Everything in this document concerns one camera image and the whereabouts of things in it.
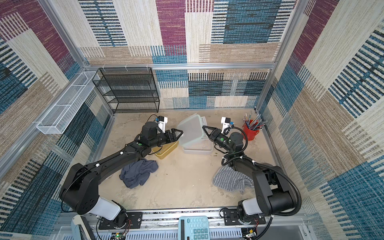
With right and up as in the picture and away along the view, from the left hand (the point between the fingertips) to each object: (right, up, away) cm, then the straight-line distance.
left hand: (180, 133), depth 83 cm
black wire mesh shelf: (-39, +29, +26) cm, 56 cm away
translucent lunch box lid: (+6, +3, -2) cm, 7 cm away
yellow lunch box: (-8, -9, -7) cm, 14 cm away
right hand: (+12, +2, -3) cm, 13 cm away
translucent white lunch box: (+13, -10, +19) cm, 26 cm away
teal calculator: (+7, -43, -13) cm, 45 cm away
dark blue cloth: (-26, -23, +2) cm, 35 cm away
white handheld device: (-44, -43, -14) cm, 63 cm away
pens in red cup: (+47, +5, +12) cm, 49 cm away
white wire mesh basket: (-57, +6, -12) cm, 58 cm away
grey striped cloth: (+27, -26, +2) cm, 37 cm away
